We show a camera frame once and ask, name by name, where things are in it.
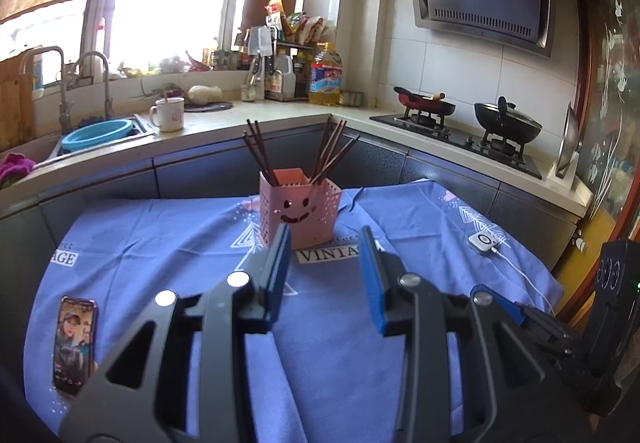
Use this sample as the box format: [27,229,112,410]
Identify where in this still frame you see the chrome kitchen faucet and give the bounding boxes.
[18,46,73,134]

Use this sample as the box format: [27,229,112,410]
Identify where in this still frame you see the small white square device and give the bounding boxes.
[468,232,498,255]

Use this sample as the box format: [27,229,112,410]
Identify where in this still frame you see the smartphone with lit screen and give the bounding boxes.
[52,296,98,397]

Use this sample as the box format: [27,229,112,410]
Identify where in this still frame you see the steel pot lid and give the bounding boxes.
[553,104,582,179]

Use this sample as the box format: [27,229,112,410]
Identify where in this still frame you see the black gas stove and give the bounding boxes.
[371,111,542,180]

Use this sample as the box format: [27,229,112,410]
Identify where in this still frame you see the blue patterned tablecloth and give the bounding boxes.
[23,180,563,442]

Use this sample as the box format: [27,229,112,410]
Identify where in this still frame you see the black wok with lid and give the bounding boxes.
[474,96,542,144]

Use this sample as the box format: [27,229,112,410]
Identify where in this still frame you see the red frying pan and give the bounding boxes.
[393,86,456,118]

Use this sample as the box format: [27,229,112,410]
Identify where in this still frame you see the pink perforated utensil holder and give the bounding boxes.
[259,168,342,250]

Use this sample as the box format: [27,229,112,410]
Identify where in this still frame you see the dark brown chopstick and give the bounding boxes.
[254,120,279,186]
[316,120,347,175]
[243,132,271,183]
[310,116,333,180]
[245,119,262,155]
[311,136,360,184]

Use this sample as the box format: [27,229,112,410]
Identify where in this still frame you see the magenta cloth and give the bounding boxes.
[0,153,36,190]

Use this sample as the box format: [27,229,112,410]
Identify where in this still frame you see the blue plastic basin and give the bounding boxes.
[61,119,134,153]

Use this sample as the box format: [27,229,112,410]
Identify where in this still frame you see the white floral mug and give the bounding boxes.
[149,96,184,132]

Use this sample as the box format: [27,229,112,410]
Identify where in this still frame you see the wooden cutting board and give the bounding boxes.
[0,52,35,152]

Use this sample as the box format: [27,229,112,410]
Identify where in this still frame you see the yellow cooking oil bottle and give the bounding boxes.
[308,42,343,106]

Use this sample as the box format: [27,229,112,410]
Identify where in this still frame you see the dark condiment rack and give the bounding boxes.
[265,40,314,102]

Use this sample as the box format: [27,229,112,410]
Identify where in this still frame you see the white jug bottle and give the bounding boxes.
[272,52,296,101]

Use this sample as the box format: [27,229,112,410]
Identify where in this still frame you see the snack packets on rack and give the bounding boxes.
[265,0,336,46]

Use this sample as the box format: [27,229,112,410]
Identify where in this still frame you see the white charging cable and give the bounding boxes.
[491,247,558,315]

